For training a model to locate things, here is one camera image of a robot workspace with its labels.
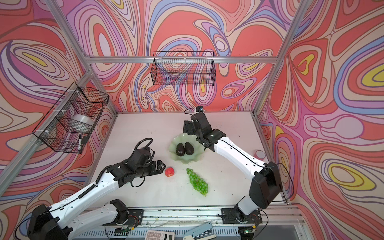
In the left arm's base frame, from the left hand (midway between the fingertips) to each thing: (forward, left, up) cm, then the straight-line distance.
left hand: (162, 167), depth 80 cm
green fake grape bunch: (-6, -19, -6) cm, 21 cm away
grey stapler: (-28, -21, -8) cm, 36 cm away
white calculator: (-29, -1, -9) cm, 30 cm away
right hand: (+18, -17, +12) cm, 28 cm away
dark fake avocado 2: (+15, -14, -6) cm, 21 cm away
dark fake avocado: (+14, -9, -5) cm, 17 cm away
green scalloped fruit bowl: (+16, -21, -8) cm, 27 cm away
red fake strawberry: (0, -3, -6) cm, 7 cm away
